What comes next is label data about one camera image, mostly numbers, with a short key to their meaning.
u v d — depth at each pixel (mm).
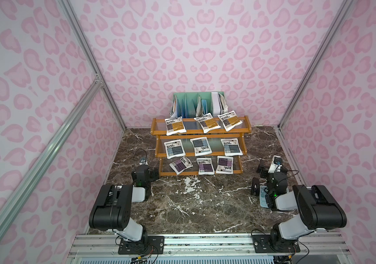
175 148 881
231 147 882
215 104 954
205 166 954
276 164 760
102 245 756
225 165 955
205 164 959
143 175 723
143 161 823
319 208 451
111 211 435
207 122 801
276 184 678
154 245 748
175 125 796
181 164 975
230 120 811
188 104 1099
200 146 884
